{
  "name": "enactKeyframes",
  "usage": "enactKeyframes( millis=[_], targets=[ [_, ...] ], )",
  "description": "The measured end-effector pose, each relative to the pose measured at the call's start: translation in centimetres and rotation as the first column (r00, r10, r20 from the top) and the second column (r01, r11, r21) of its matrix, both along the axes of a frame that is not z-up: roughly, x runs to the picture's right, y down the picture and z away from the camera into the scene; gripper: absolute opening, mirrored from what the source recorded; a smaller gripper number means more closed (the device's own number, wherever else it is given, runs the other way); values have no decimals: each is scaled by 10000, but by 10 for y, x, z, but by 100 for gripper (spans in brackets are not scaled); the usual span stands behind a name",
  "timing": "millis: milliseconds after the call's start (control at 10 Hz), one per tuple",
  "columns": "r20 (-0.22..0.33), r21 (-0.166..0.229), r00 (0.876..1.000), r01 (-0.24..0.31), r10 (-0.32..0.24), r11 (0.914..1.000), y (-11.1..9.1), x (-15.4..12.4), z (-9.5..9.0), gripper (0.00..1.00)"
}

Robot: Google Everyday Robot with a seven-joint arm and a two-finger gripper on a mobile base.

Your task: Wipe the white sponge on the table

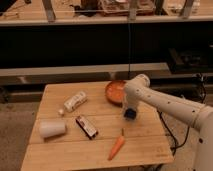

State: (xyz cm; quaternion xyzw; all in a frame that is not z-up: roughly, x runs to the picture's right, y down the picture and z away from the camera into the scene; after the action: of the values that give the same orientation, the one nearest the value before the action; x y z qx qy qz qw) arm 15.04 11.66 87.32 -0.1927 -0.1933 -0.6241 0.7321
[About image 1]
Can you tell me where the white plastic bottle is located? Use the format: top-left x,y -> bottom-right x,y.
58,91 -> 87,116

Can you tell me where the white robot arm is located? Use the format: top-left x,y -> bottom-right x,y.
123,74 -> 213,171

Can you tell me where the wooden shelf rack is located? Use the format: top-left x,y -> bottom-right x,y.
0,0 -> 213,27

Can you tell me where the black hanging cable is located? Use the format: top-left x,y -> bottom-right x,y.
127,14 -> 132,80

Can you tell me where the orange bowl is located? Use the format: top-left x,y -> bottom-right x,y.
105,80 -> 126,106

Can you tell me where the orange carrot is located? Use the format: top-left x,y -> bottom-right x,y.
108,131 -> 125,160

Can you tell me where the black box on shelf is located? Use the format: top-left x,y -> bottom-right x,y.
167,48 -> 213,74

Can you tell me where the dark chocolate bar wrapper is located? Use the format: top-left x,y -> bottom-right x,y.
76,116 -> 98,139

